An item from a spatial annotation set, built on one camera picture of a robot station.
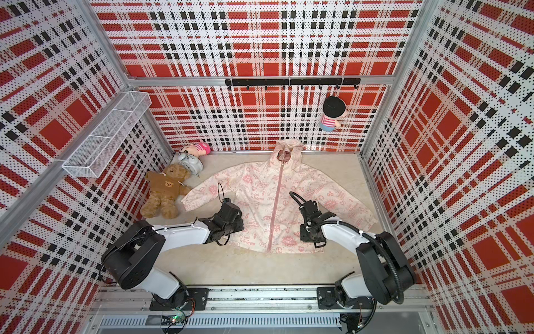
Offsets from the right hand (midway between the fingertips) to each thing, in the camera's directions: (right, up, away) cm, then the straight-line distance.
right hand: (310, 237), depth 88 cm
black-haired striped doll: (+11, +57, +5) cm, 59 cm away
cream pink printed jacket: (-20, +18, +15) cm, 31 cm away
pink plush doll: (-59, +41, +28) cm, 77 cm away
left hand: (-30, +5, +5) cm, 30 cm away
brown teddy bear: (-68, +20, +10) cm, 72 cm away
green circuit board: (-49, -22, -18) cm, 57 cm away
